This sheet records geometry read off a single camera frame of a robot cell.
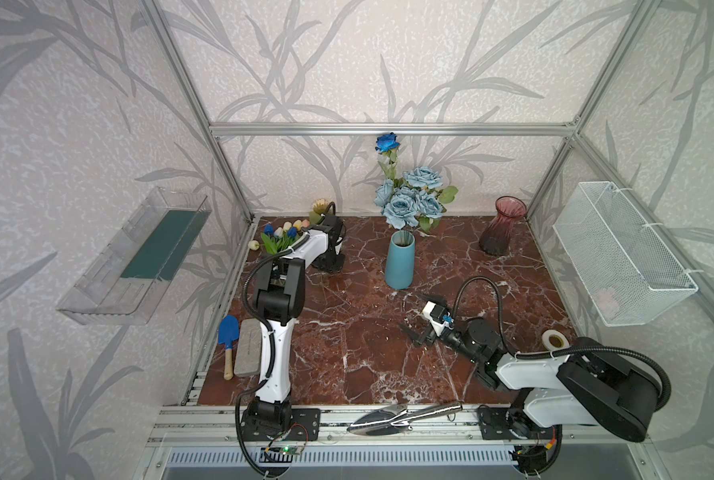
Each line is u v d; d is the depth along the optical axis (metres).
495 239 1.04
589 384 0.43
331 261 0.92
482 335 0.63
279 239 1.12
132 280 0.64
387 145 0.84
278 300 0.60
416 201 0.74
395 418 0.75
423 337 0.69
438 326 0.66
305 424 0.73
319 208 1.18
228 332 0.87
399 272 0.92
